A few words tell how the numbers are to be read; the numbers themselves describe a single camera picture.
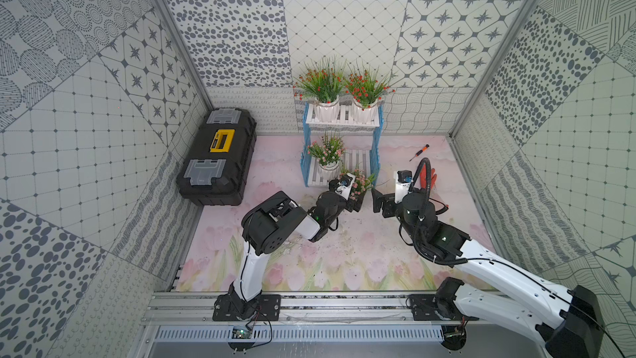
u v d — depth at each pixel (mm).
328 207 735
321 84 783
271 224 539
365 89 790
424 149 1167
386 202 666
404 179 636
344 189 803
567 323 387
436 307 663
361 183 859
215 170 858
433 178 1037
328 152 904
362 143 1187
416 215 537
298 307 751
